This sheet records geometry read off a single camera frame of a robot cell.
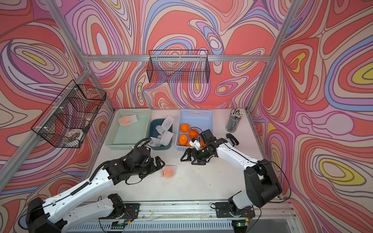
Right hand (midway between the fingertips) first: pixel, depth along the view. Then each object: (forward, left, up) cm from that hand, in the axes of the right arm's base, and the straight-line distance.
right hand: (188, 165), depth 79 cm
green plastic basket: (+36, +44, -9) cm, 57 cm away
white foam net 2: (+29, +19, -4) cm, 35 cm away
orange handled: (+21, +3, -5) cm, 21 cm away
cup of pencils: (+30, -33, +7) cm, 45 cm away
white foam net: (+31, +13, -1) cm, 34 cm away
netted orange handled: (+8, -9, +8) cm, 14 cm away
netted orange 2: (+38, +44, -3) cm, 58 cm away
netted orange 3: (+30, +2, -5) cm, 30 cm away
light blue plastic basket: (+36, -3, -8) cm, 37 cm away
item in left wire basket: (+11, +56, +18) cm, 60 cm away
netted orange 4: (+24, -5, -5) cm, 25 cm away
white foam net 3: (+20, +14, -2) cm, 24 cm away
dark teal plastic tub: (+29, +24, -8) cm, 39 cm away
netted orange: (-2, +11, -4) cm, 12 cm away
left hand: (-2, +13, +3) cm, 14 cm away
